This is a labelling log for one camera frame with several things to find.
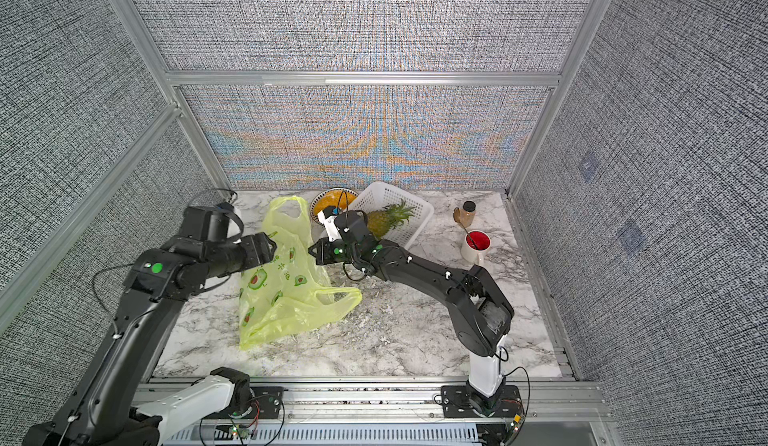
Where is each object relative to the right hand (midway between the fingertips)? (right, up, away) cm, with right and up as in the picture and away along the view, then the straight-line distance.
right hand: (306, 243), depth 78 cm
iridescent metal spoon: (+44, +7, +17) cm, 48 cm away
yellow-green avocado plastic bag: (-6, -15, +6) cm, 17 cm away
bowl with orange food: (+5, +14, +28) cm, 31 cm away
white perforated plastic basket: (+17, +15, +31) cm, 38 cm away
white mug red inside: (+53, -1, +20) cm, 57 cm away
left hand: (-6, 0, -10) cm, 12 cm away
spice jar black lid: (+49, +8, +25) cm, 56 cm away
